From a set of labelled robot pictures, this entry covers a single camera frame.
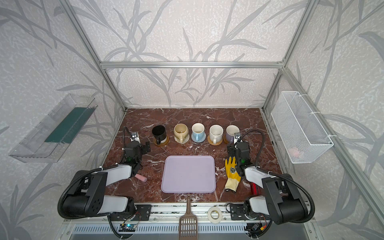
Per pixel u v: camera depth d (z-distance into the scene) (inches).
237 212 28.6
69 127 24.7
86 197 16.9
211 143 39.0
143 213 28.9
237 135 30.9
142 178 32.5
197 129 39.0
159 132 36.0
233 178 32.7
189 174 34.2
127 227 27.8
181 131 40.0
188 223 27.8
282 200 16.6
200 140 39.3
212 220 27.9
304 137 23.9
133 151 27.4
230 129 38.1
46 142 24.8
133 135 31.0
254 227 29.4
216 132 39.5
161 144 38.6
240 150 26.8
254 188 31.0
